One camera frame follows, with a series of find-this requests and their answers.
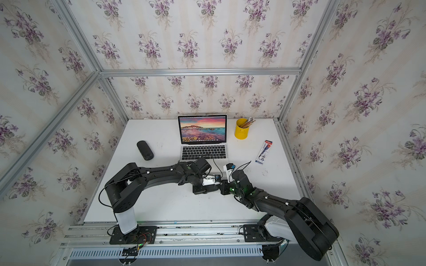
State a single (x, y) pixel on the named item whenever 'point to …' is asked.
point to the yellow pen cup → (241, 133)
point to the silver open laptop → (203, 135)
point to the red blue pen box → (263, 152)
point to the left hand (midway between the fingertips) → (207, 187)
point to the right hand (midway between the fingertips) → (218, 184)
